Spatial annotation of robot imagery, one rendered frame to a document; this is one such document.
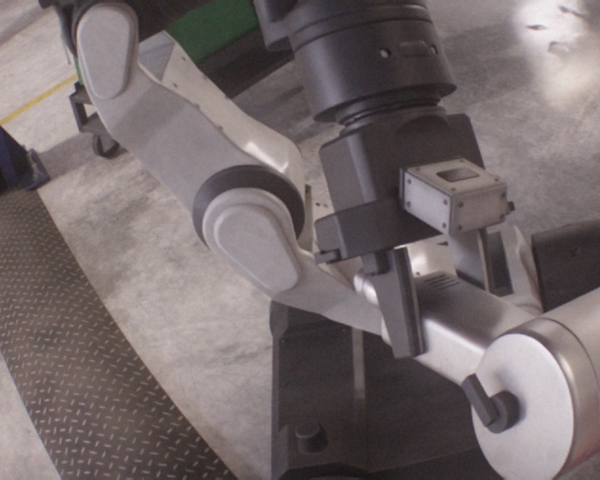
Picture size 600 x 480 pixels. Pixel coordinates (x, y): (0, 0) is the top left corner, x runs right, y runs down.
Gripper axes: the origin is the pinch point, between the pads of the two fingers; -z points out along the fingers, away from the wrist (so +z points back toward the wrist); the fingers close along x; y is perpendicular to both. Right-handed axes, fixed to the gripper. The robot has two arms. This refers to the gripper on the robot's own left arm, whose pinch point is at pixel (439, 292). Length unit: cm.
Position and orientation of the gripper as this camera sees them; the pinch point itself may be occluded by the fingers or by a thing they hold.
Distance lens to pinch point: 56.2
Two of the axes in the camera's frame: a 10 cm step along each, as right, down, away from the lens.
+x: -8.7, 2.0, -4.5
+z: -2.5, -9.7, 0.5
